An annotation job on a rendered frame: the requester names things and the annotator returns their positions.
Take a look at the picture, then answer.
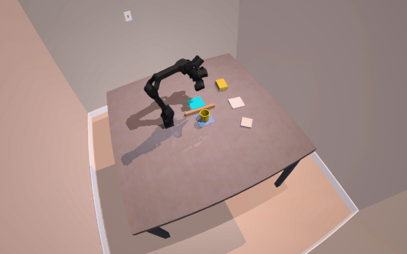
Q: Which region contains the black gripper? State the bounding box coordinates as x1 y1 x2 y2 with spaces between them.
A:
190 67 205 91

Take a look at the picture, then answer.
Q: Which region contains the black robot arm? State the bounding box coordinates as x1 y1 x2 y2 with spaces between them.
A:
144 55 208 129

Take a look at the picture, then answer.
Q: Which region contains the yellow rectangular block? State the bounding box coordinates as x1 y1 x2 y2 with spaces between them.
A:
215 78 228 91

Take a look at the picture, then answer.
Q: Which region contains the pale pink flat square tile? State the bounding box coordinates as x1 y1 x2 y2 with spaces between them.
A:
228 97 245 108
240 117 253 128

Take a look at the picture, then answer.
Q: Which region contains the yellow cup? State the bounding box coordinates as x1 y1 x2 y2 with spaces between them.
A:
199 109 210 122

